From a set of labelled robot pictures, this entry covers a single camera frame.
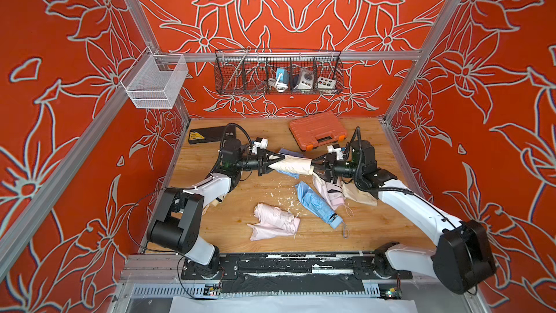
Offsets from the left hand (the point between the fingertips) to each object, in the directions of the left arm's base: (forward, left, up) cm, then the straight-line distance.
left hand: (283, 161), depth 75 cm
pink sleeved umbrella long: (-12, +5, -18) cm, 23 cm away
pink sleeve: (-19, +6, -19) cm, 28 cm away
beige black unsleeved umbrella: (-9, +27, -19) cm, 34 cm away
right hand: (-3, -8, +1) cm, 8 cm away
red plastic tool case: (+30, -14, -16) cm, 37 cm away
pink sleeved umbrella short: (-3, -22, -19) cm, 29 cm away
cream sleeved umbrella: (-2, -4, +2) cm, 5 cm away
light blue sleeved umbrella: (+19, -5, -21) cm, 28 cm away
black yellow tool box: (+27, +44, -19) cm, 55 cm away
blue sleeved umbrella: (-8, -14, -18) cm, 24 cm away
